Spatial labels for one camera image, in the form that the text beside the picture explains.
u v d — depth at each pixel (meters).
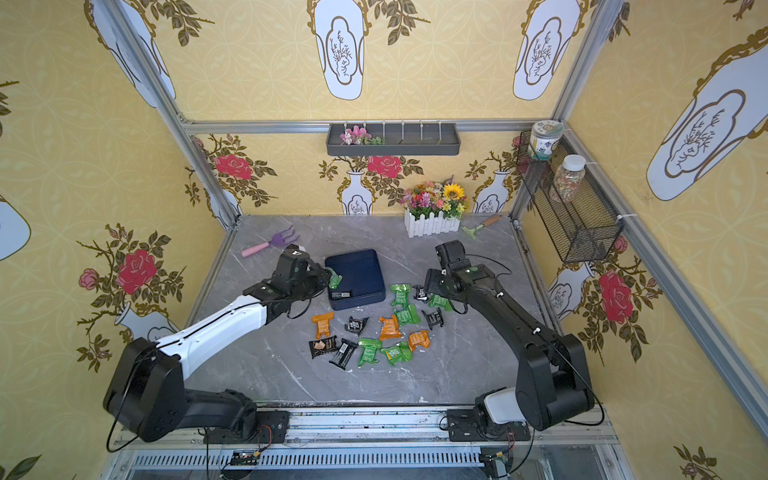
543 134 0.84
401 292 0.98
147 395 0.41
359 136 0.88
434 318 0.92
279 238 1.16
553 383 0.42
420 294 0.96
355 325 0.90
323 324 0.90
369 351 0.86
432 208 1.06
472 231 1.17
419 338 0.88
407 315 0.92
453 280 0.61
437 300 0.95
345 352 0.85
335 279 0.87
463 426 0.73
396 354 0.84
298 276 0.67
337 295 0.95
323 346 0.86
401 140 0.92
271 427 0.73
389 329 0.90
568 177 0.72
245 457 0.73
